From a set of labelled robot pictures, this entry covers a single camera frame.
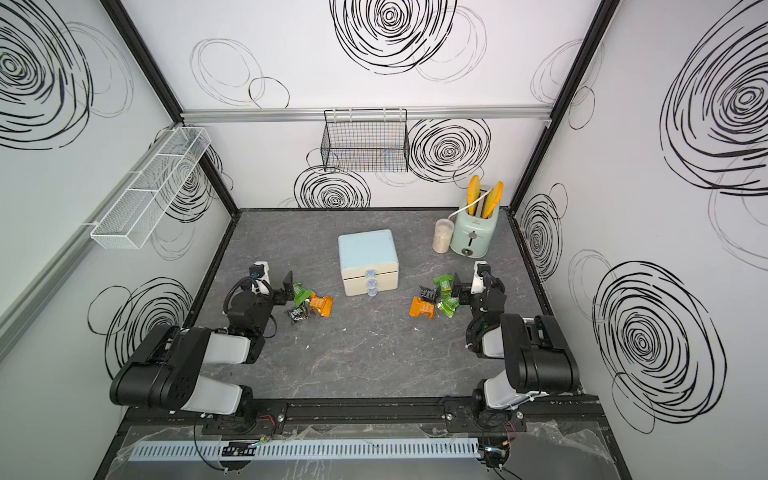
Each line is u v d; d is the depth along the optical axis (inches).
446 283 38.1
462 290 32.4
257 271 29.6
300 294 37.0
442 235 40.2
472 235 37.5
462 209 38.9
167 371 17.2
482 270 30.3
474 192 38.8
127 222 27.9
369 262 34.3
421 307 36.5
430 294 37.0
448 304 36.4
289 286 33.2
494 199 37.0
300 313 35.8
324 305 36.5
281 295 31.8
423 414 29.6
